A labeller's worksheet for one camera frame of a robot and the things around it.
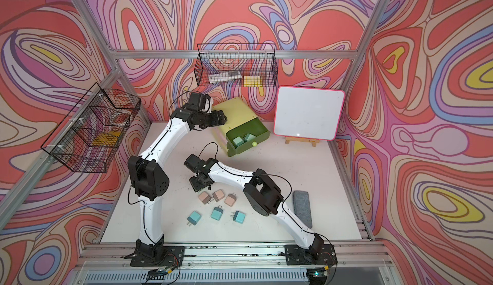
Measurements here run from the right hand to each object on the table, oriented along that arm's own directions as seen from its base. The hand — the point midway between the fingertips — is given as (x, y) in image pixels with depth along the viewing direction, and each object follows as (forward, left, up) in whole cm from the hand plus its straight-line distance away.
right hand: (201, 188), depth 92 cm
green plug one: (+18, -24, +17) cm, 34 cm away
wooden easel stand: (+23, -60, +3) cm, 65 cm away
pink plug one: (-5, -2, +2) cm, 6 cm away
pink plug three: (-7, -14, 0) cm, 16 cm away
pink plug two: (-5, -9, +1) cm, 10 cm away
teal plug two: (-12, -9, +1) cm, 15 cm away
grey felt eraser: (-12, -46, +1) cm, 48 cm away
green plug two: (+15, -19, +17) cm, 29 cm away
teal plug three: (-15, -18, +1) cm, 23 cm away
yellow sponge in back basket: (+38, -27, +34) cm, 57 cm away
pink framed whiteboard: (+33, -57, +15) cm, 67 cm away
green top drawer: (+19, -22, +17) cm, 34 cm away
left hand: (+24, -11, +22) cm, 35 cm away
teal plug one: (-15, +1, +2) cm, 15 cm away
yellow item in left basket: (+6, +30, +32) cm, 44 cm away
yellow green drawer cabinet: (+29, -19, +22) cm, 41 cm away
